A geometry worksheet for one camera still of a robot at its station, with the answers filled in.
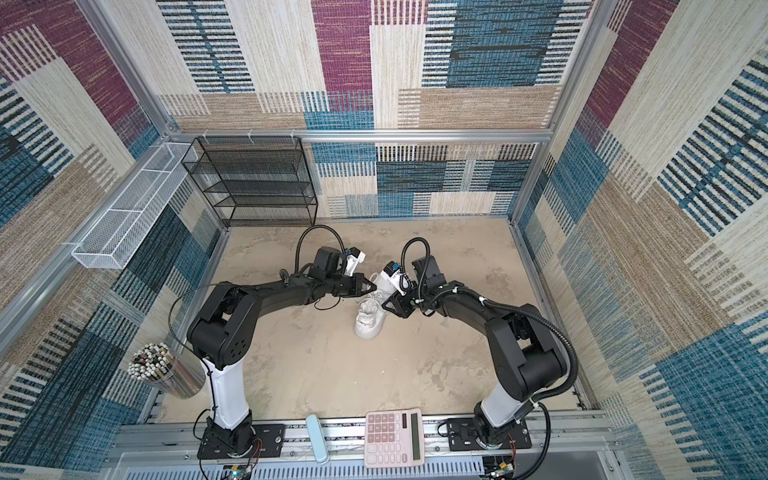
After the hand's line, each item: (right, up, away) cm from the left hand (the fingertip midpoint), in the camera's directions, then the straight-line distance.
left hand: (377, 284), depth 92 cm
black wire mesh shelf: (-46, +35, +19) cm, 61 cm away
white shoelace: (-2, -6, -1) cm, 7 cm away
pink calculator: (+4, -34, -20) cm, 40 cm away
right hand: (+4, -6, -3) cm, 7 cm away
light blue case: (-14, -35, -20) cm, 42 cm away
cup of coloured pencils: (-48, -16, -23) cm, 56 cm away
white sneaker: (-3, -13, -5) cm, 14 cm away
